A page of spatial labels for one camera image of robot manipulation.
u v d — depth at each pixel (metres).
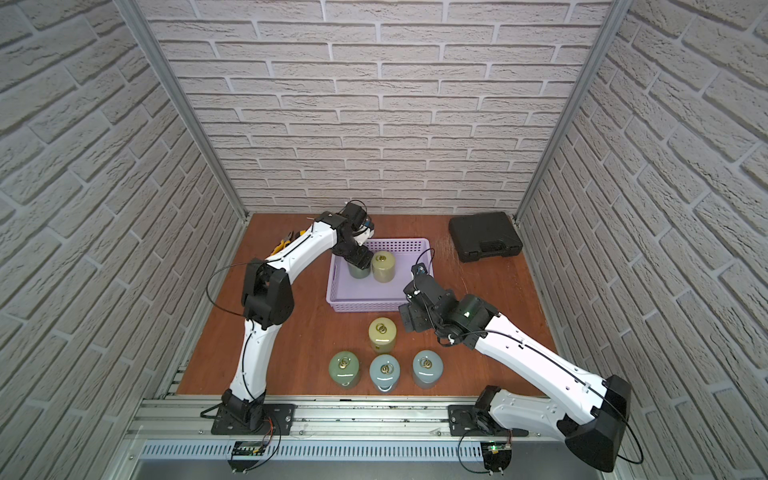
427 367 0.74
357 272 0.98
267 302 0.58
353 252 0.86
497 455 0.69
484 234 1.07
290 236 1.11
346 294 1.03
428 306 0.53
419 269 0.64
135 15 0.70
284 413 0.75
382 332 0.79
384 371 0.73
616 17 0.70
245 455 0.71
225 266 1.08
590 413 0.39
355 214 0.81
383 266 0.97
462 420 0.74
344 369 0.74
